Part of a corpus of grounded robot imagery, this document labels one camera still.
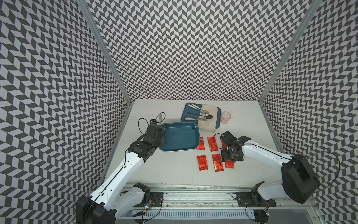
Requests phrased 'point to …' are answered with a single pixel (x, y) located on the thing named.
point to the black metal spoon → (208, 116)
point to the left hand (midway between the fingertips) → (159, 138)
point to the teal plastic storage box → (181, 136)
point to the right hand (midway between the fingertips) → (230, 160)
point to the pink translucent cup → (225, 116)
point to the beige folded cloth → (210, 125)
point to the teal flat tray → (191, 112)
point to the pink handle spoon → (203, 119)
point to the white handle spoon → (204, 112)
